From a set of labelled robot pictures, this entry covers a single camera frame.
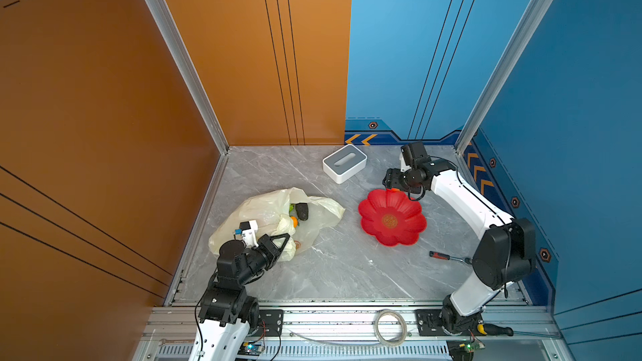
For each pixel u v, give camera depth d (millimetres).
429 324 725
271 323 737
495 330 700
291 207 950
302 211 937
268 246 658
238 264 594
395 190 809
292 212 970
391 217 961
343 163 1091
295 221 936
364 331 734
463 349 706
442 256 866
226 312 522
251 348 706
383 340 698
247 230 694
